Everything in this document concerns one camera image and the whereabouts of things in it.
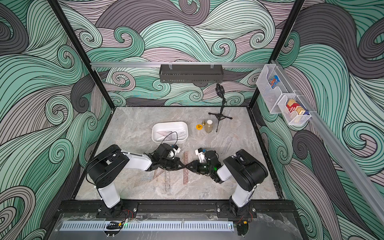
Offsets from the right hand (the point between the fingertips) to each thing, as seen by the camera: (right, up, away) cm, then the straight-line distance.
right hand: (187, 167), depth 88 cm
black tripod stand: (+20, +46, +2) cm, 51 cm away
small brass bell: (+12, +26, +20) cm, 35 cm away
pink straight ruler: (-1, +3, +5) cm, 6 cm away
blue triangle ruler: (-23, -5, -4) cm, 24 cm away
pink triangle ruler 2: (-18, -3, -2) cm, 18 cm away
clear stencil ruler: (-5, +19, +16) cm, 25 cm away
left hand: (-1, +1, -1) cm, 2 cm away
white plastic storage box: (-10, +24, +16) cm, 30 cm away
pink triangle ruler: (-16, +19, +15) cm, 29 cm away
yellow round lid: (+9, +23, +20) cm, 31 cm away
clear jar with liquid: (+15, +24, +10) cm, 30 cm away
